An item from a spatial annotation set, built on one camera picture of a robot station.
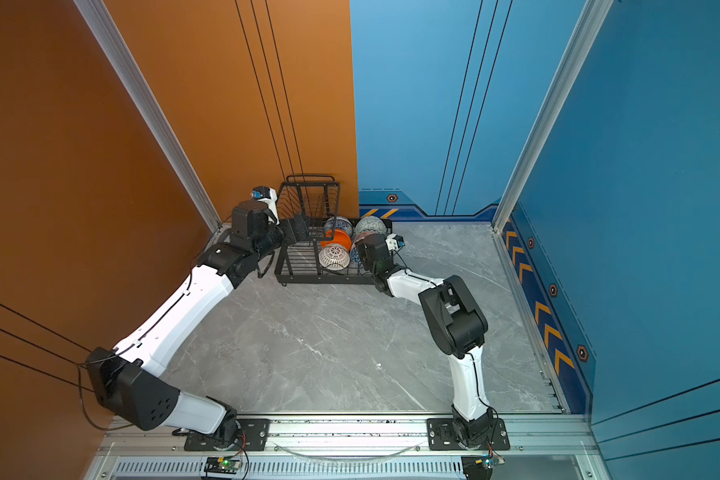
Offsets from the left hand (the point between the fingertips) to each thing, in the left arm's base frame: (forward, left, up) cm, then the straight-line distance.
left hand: (296, 217), depth 77 cm
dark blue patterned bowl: (+8, -14, -26) cm, 31 cm away
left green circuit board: (-50, +15, -34) cm, 63 cm away
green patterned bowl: (+24, -20, -26) cm, 40 cm away
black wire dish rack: (+28, 0, -16) cm, 32 cm away
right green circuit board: (-49, -49, -31) cm, 76 cm away
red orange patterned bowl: (+19, -16, -28) cm, 37 cm away
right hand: (+9, -14, -18) cm, 25 cm away
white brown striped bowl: (+10, -7, -29) cm, 31 cm away
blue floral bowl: (+25, -7, -26) cm, 37 cm away
